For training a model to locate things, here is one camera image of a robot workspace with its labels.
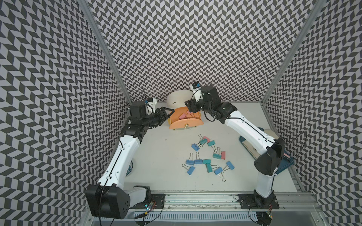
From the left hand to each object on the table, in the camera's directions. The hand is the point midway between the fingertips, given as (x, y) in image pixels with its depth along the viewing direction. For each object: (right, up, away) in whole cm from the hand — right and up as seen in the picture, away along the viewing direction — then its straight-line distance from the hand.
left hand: (172, 113), depth 73 cm
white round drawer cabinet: (+1, +10, +19) cm, 21 cm away
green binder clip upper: (+24, -20, +21) cm, 38 cm away
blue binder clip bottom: (+27, -35, +11) cm, 45 cm away
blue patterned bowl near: (-26, -32, +10) cm, 43 cm away
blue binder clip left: (+10, -30, +15) cm, 35 cm away
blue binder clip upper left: (+13, -22, +21) cm, 34 cm away
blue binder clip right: (+35, -33, +14) cm, 50 cm away
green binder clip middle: (+27, -27, +18) cm, 42 cm away
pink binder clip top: (+22, -18, +21) cm, 36 cm away
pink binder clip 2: (+32, -26, +18) cm, 45 cm away
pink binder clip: (+5, -2, +12) cm, 13 cm away
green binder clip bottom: (+21, -34, +12) cm, 41 cm away
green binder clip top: (+18, -19, +20) cm, 33 cm away
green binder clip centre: (+20, -29, +13) cm, 38 cm away
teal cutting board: (+73, -30, +18) cm, 81 cm away
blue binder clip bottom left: (+10, -34, +11) cm, 37 cm away
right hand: (+10, +7, +5) cm, 13 cm away
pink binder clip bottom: (+9, +1, +14) cm, 17 cm away
